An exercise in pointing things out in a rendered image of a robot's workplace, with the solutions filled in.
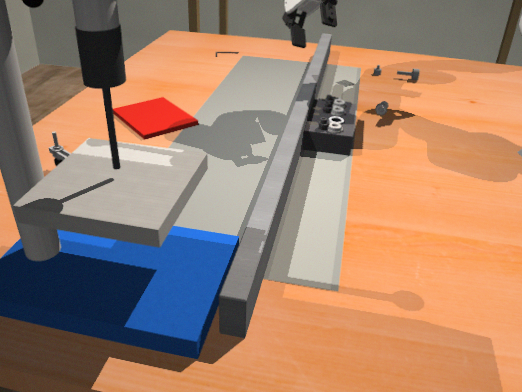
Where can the grey toggle clamp with red handle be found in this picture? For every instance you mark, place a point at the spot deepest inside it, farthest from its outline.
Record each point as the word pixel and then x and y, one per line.
pixel 58 151

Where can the long grey square bar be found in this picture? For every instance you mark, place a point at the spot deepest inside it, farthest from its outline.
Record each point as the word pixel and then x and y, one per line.
pixel 241 287

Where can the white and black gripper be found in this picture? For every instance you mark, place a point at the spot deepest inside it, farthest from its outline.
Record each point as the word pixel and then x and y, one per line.
pixel 327 8

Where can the red flat square plate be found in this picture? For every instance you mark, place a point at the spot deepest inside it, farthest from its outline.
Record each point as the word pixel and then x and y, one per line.
pixel 154 117

